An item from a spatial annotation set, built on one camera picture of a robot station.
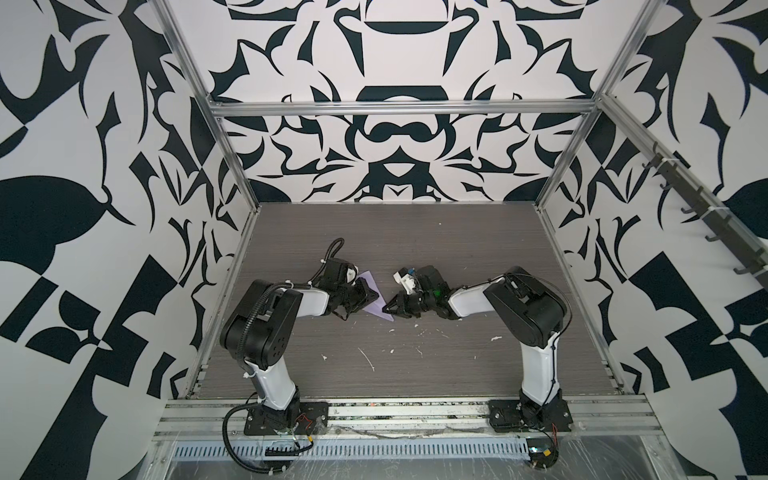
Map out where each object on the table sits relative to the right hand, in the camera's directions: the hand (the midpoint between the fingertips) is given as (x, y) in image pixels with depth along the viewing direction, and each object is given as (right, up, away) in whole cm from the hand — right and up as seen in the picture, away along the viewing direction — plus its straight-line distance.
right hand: (385, 309), depth 91 cm
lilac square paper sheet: (-2, +1, +1) cm, 2 cm away
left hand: (-1, +6, +2) cm, 6 cm away
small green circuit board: (+37, -28, -20) cm, 51 cm away
